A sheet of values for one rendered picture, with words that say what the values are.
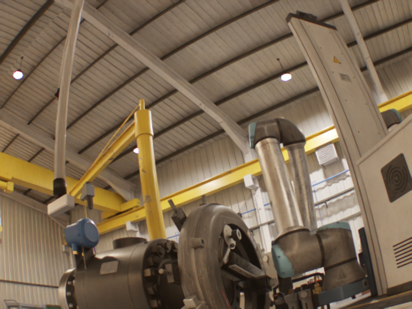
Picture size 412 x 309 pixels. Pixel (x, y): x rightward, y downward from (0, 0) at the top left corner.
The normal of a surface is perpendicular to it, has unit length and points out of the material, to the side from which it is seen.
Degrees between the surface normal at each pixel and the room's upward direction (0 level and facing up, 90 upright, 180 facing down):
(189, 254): 75
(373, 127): 90
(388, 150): 90
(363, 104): 90
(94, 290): 85
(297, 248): 80
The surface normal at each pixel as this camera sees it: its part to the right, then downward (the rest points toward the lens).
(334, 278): -0.71, -0.48
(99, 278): -0.47, -0.57
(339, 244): -0.09, -0.37
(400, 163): -0.92, 0.01
